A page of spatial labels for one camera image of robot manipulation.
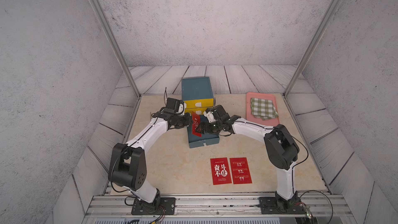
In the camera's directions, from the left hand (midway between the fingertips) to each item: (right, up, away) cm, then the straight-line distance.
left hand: (195, 121), depth 87 cm
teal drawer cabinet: (+1, +15, +4) cm, 15 cm away
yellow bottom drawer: (+2, +5, +7) cm, 9 cm away
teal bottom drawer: (+6, -11, +2) cm, 13 cm away
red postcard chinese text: (+13, -27, -3) cm, 30 cm away
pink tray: (+55, +17, +35) cm, 67 cm away
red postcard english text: (+24, -26, -2) cm, 36 cm away
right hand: (+3, -6, +2) cm, 7 cm away
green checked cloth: (+47, +6, +24) cm, 53 cm away
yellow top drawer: (+4, +10, +4) cm, 11 cm away
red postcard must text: (0, +1, +6) cm, 6 cm away
